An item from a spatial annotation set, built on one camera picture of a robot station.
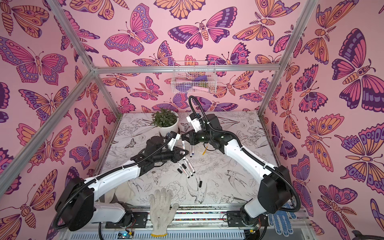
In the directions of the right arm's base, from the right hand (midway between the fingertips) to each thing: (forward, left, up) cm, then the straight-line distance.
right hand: (183, 135), depth 76 cm
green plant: (+18, +14, -6) cm, 24 cm away
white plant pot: (+17, +16, -17) cm, 29 cm away
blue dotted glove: (-32, -48, -25) cm, 63 cm away
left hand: (-5, -2, -7) cm, 9 cm away
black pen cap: (-15, -9, -26) cm, 31 cm away
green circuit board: (-40, +27, -27) cm, 56 cm away
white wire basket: (+41, -4, +8) cm, 42 cm away
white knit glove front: (-30, +11, -25) cm, 41 cm away
